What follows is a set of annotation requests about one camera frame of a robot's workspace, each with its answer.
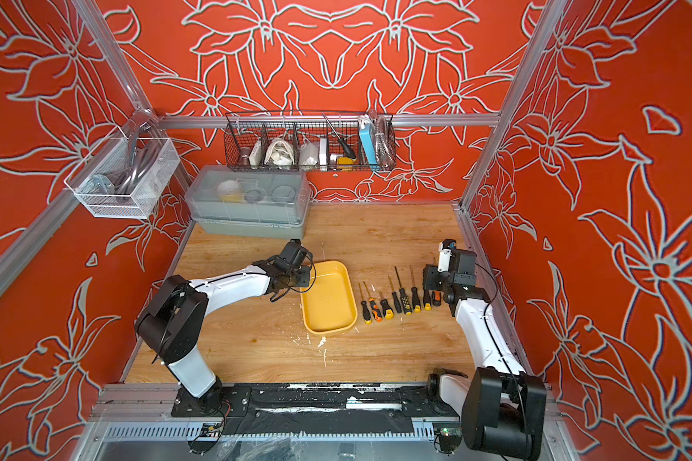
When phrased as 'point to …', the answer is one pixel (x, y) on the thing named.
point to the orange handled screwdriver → (374, 307)
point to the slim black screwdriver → (394, 298)
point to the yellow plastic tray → (329, 306)
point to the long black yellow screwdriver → (414, 295)
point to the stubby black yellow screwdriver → (387, 311)
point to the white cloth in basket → (279, 152)
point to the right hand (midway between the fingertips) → (427, 268)
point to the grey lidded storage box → (252, 203)
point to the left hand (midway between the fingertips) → (305, 272)
